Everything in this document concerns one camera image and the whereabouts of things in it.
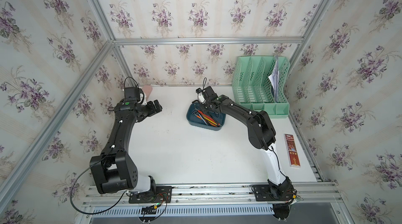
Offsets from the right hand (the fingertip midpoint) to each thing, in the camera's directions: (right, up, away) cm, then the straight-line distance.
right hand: (204, 105), depth 99 cm
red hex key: (+3, -8, +1) cm, 9 cm away
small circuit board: (-26, -48, -27) cm, 61 cm away
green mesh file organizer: (+38, +13, +20) cm, 44 cm away
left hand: (-27, -2, -16) cm, 31 cm away
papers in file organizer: (+40, +16, -11) cm, 45 cm away
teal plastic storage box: (-7, -10, -1) cm, 12 cm away
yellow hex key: (+4, -10, 0) cm, 11 cm away
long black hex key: (-3, -7, +2) cm, 7 cm away
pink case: (-43, +11, +17) cm, 48 cm away
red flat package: (+49, -26, -13) cm, 57 cm away
